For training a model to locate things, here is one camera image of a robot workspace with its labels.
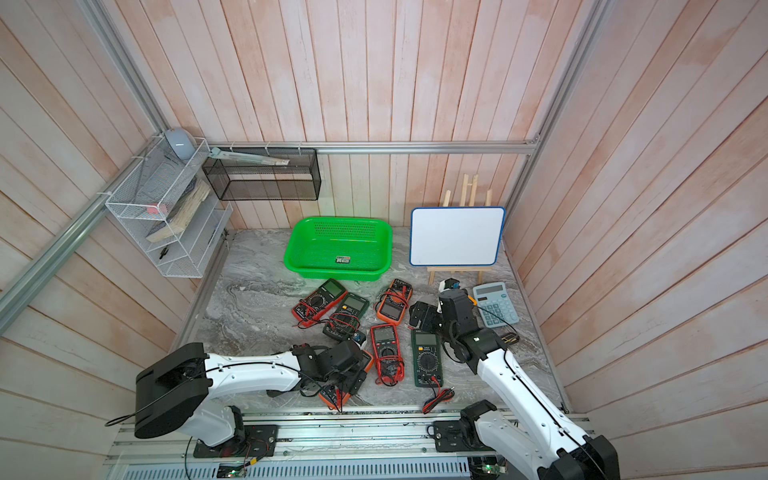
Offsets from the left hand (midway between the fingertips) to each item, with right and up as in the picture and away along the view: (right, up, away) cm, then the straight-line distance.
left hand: (349, 374), depth 84 cm
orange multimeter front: (-4, -3, -7) cm, 8 cm away
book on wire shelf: (-45, +46, -4) cm, 65 cm away
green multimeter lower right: (+23, +4, +1) cm, 23 cm away
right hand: (+21, +19, -2) cm, 28 cm away
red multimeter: (+11, +7, 0) cm, 13 cm away
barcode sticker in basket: (-5, +33, +27) cm, 43 cm away
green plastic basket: (-7, +37, +30) cm, 49 cm away
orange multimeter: (+12, +18, +10) cm, 24 cm away
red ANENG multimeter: (-12, +18, +11) cm, 24 cm away
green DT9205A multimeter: (-2, +14, +8) cm, 17 cm away
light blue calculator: (+47, +18, +12) cm, 52 cm away
